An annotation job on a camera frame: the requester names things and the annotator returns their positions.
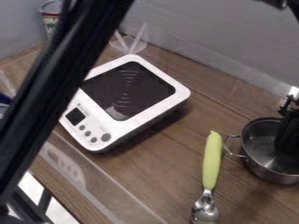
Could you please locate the green handled metal spoon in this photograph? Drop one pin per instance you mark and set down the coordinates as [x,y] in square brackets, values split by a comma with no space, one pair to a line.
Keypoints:
[204,212]

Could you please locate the tomato sauce can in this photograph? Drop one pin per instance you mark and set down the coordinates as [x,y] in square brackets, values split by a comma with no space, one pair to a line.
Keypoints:
[50,10]

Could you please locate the silver metal pot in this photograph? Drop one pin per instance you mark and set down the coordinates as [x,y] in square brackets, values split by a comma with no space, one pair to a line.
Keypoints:
[274,165]

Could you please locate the black metal table frame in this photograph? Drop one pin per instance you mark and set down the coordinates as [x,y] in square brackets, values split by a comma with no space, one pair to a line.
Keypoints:
[20,211]

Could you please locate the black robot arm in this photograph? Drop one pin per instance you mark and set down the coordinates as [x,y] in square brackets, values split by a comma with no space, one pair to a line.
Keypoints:
[87,24]

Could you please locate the white and black induction stove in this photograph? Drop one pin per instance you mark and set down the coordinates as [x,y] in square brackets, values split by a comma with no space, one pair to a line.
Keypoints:
[124,96]

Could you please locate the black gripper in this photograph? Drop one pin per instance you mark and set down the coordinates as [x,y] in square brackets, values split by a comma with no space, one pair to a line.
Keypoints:
[287,136]

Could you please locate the clear acrylic barrier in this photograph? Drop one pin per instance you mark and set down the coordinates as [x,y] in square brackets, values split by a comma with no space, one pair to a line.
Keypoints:
[147,181]

